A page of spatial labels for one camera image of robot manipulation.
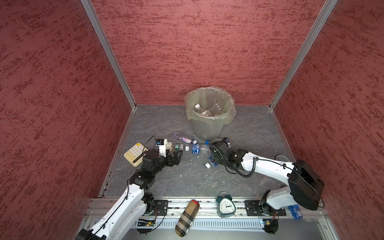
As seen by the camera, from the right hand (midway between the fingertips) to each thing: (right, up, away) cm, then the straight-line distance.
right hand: (216, 160), depth 86 cm
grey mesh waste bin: (-4, +18, +11) cm, 22 cm away
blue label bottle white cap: (-11, +6, +4) cm, 13 cm away
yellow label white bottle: (-8, +30, +9) cm, 32 cm away
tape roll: (+44, -1, +8) cm, 44 cm away
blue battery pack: (+37, -21, -15) cm, 45 cm away
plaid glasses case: (-16, -22, -17) cm, 33 cm away
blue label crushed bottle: (-5, -3, -1) cm, 6 cm away
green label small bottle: (-22, +7, +6) cm, 24 cm away
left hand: (-23, +5, -4) cm, 24 cm away
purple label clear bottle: (-20, +11, +10) cm, 25 cm away
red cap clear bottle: (+2, +32, +9) cm, 33 cm away
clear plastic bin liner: (-3, +36, +14) cm, 39 cm away
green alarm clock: (+3, -19, -15) cm, 24 cm away
